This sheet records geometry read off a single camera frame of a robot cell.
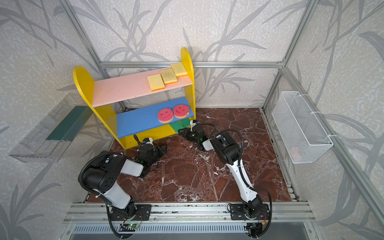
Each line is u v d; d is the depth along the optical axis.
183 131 0.97
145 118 0.95
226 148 0.64
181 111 0.96
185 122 1.05
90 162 0.47
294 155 0.72
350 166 0.53
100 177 0.46
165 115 0.93
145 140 0.87
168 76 0.78
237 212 0.74
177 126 1.05
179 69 0.83
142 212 0.73
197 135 0.90
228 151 0.63
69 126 0.63
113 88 0.74
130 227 0.70
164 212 0.75
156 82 0.75
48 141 0.63
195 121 1.00
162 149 0.87
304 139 0.60
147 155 0.73
